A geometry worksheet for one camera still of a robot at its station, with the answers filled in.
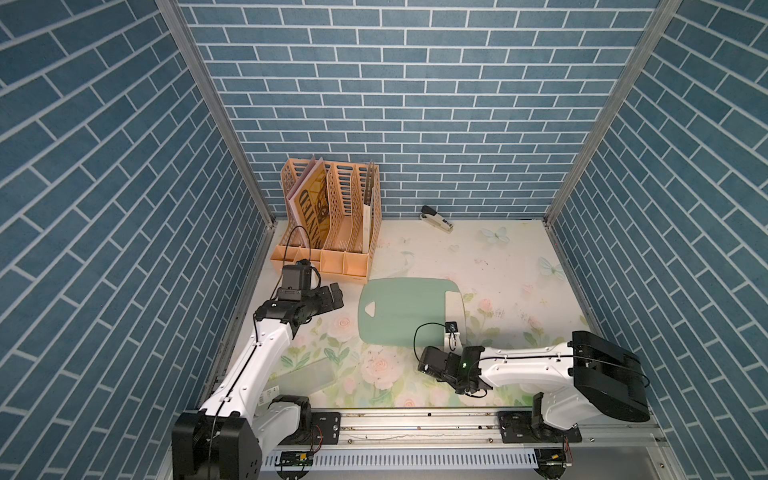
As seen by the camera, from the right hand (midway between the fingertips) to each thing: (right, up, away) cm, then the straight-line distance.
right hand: (444, 366), depth 85 cm
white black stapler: (0, +46, +34) cm, 57 cm away
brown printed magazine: (-42, +48, +10) cm, 65 cm away
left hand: (-31, +21, -2) cm, 37 cm away
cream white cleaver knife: (+5, +13, +9) cm, 17 cm away
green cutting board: (-10, +14, +9) cm, 19 cm away
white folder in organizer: (-22, +44, 0) cm, 49 cm away
